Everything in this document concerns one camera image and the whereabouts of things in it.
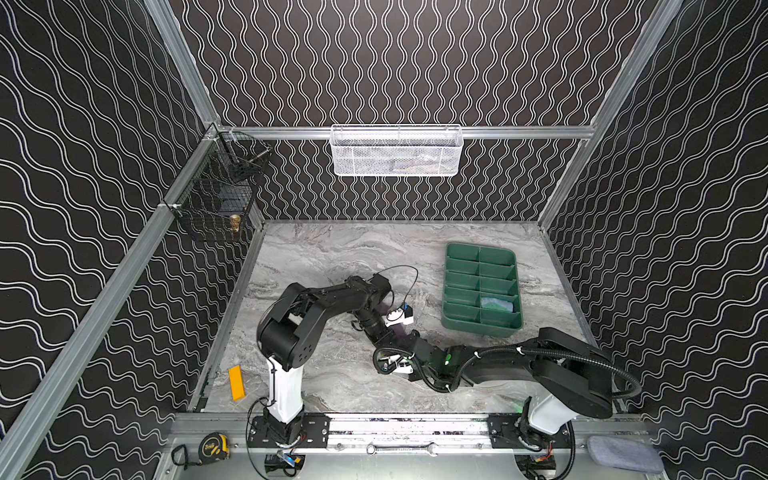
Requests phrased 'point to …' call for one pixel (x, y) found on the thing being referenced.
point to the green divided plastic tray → (480, 289)
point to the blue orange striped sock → (490, 301)
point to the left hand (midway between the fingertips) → (399, 354)
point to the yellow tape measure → (213, 446)
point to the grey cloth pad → (624, 453)
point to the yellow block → (237, 383)
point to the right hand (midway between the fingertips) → (407, 350)
